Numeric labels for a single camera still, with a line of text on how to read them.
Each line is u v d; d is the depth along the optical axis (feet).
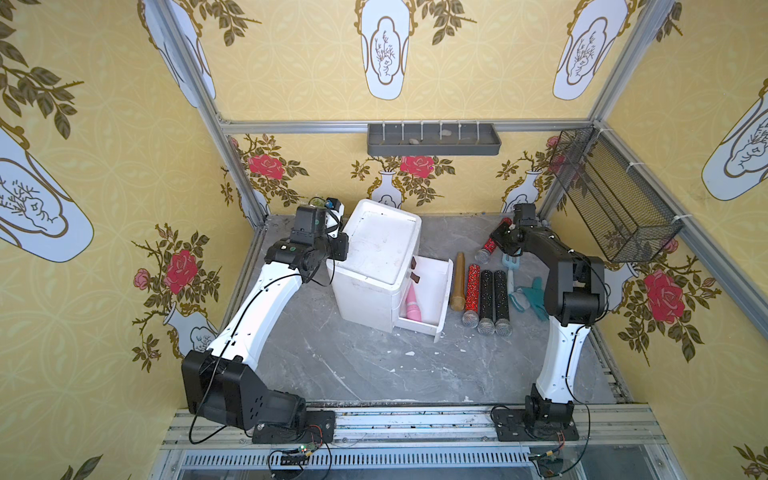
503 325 2.88
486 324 2.89
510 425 2.40
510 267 3.45
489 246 3.29
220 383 1.30
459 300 3.03
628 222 2.11
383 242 2.72
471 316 2.94
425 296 3.15
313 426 2.40
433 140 3.03
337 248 2.31
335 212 2.28
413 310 2.95
